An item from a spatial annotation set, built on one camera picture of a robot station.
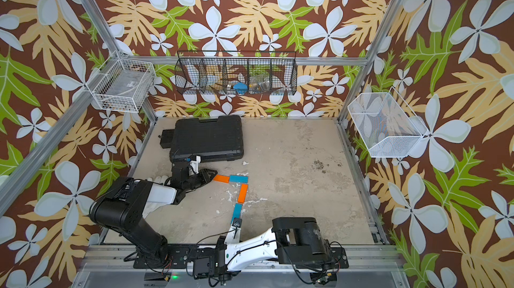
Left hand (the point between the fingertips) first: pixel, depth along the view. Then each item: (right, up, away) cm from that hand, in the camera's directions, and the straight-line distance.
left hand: (216, 170), depth 94 cm
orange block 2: (+13, -10, -3) cm, 16 cm away
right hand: (+6, -28, -16) cm, 32 cm away
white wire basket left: (-39, +38, -9) cm, 55 cm away
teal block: (+11, -4, +1) cm, 12 cm away
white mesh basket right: (+73, +20, -14) cm, 77 cm away
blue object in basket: (+11, +39, 0) cm, 41 cm away
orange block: (+2, -4, 0) cm, 4 cm away
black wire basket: (+9, +48, +4) cm, 49 cm away
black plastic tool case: (-3, +14, +5) cm, 15 cm away
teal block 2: (+10, -17, -8) cm, 22 cm away
